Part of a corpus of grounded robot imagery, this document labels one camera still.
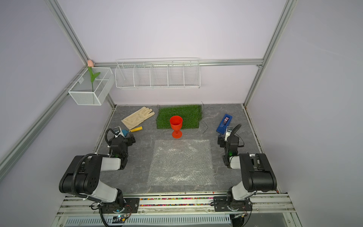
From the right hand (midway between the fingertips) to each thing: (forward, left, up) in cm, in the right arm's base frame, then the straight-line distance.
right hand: (227, 133), depth 94 cm
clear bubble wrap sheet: (-17, +27, -7) cm, 33 cm away
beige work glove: (+20, +68, -7) cm, 71 cm away
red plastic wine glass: (+4, +34, +8) cm, 35 cm away
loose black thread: (+24, +14, -7) cm, 29 cm away
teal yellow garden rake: (-5, +65, +9) cm, 65 cm away
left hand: (-1, +69, +2) cm, 69 cm away
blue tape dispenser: (+10, 0, -2) cm, 10 cm away
